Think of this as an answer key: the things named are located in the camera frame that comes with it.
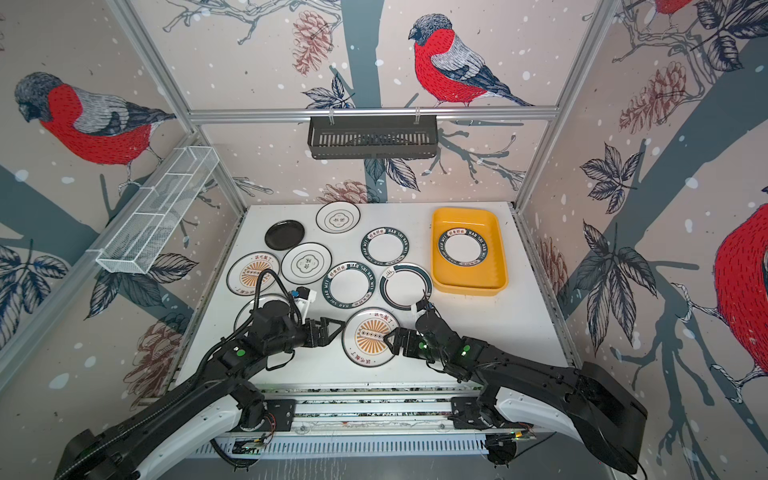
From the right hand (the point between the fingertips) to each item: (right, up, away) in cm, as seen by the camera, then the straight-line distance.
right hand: (392, 344), depth 80 cm
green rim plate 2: (-15, +13, +17) cm, 26 cm away
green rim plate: (+26, +25, +27) cm, 46 cm away
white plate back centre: (-22, +37, +38) cm, 57 cm away
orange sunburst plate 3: (-8, 0, +6) cm, 10 cm away
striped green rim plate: (+3, +13, +18) cm, 22 cm away
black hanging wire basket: (-7, +66, +26) cm, 71 cm away
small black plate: (-41, +30, +31) cm, 60 cm away
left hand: (-15, +6, -4) cm, 17 cm away
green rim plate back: (-3, +26, +28) cm, 38 cm away
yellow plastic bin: (+32, +15, +19) cm, 40 cm away
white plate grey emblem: (-31, +20, +24) cm, 43 cm away
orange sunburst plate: (-51, +17, +21) cm, 58 cm away
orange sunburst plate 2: (-46, +7, +12) cm, 48 cm away
